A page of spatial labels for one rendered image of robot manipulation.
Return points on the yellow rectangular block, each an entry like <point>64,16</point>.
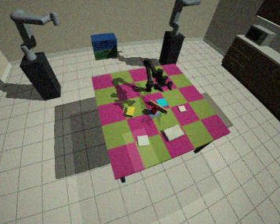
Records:
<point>130,111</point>

